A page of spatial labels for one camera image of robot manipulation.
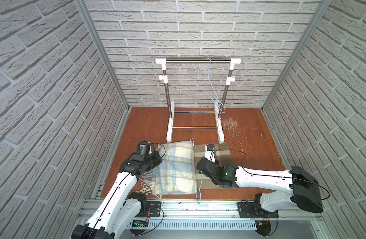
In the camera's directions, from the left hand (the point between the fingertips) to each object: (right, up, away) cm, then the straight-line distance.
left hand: (160, 154), depth 81 cm
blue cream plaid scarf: (+9, -11, -4) cm, 14 cm away
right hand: (+21, -5, -2) cm, 21 cm away
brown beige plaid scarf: (+38, -4, +12) cm, 40 cm away
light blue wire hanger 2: (+28, +46, +26) cm, 60 cm away
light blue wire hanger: (+18, +6, +15) cm, 24 cm away
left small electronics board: (-9, -33, -8) cm, 35 cm away
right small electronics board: (+52, -33, -11) cm, 62 cm away
